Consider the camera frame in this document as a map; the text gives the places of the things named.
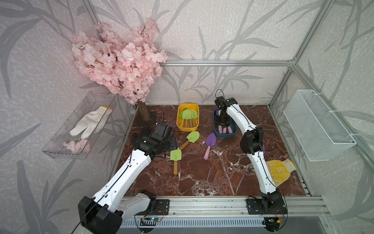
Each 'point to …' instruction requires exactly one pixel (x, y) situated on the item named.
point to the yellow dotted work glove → (280, 171)
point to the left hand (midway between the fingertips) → (174, 143)
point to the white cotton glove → (92, 122)
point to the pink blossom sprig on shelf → (77, 147)
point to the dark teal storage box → (223, 135)
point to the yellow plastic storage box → (189, 106)
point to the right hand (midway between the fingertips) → (218, 125)
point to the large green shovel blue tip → (182, 121)
